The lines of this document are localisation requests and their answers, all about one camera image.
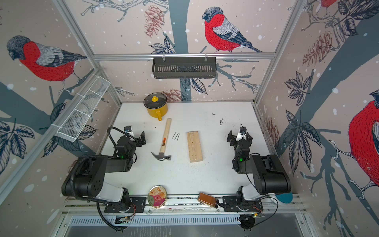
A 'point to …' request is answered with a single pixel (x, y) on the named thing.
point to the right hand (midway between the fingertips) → (240, 130)
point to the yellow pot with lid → (156, 104)
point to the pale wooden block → (194, 146)
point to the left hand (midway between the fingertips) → (138, 129)
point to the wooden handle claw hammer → (162, 155)
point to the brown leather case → (208, 200)
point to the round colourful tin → (157, 196)
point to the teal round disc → (286, 198)
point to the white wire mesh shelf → (82, 108)
